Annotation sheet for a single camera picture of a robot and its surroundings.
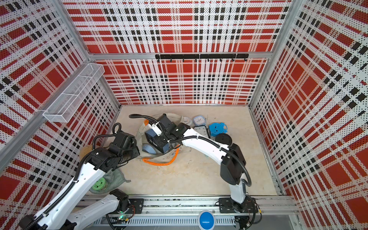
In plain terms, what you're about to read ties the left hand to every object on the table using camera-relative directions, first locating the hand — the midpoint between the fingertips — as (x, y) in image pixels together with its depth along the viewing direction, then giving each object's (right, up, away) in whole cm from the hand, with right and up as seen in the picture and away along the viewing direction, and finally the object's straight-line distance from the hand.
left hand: (138, 150), depth 75 cm
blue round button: (+36, -33, -6) cm, 49 cm away
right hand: (+11, +6, +3) cm, 13 cm away
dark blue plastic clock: (+3, -1, +10) cm, 10 cm away
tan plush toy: (-26, +1, -3) cm, 26 cm away
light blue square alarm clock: (+34, +16, +33) cm, 50 cm away
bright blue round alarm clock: (+46, +10, +27) cm, 55 cm away
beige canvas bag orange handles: (+11, -7, +7) cm, 14 cm away
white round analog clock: (+25, +15, +33) cm, 44 cm away
